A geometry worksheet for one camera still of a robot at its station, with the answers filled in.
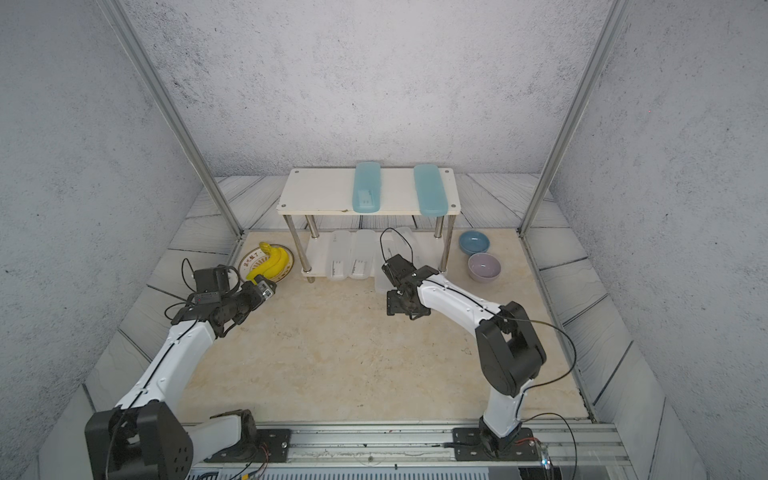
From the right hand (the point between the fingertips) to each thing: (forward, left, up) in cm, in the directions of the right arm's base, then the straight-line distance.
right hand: (404, 307), depth 89 cm
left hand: (+1, +37, +8) cm, 38 cm away
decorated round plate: (+24, +55, -6) cm, 61 cm away
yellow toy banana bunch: (+18, +45, -2) cm, 48 cm away
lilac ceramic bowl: (+20, -28, -6) cm, 35 cm away
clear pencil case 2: (+22, +22, -2) cm, 31 cm away
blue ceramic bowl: (+33, -27, -7) cm, 43 cm away
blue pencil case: (+20, -8, +25) cm, 33 cm away
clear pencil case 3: (+23, +7, 0) cm, 24 cm away
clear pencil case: (+21, +14, -2) cm, 26 cm away
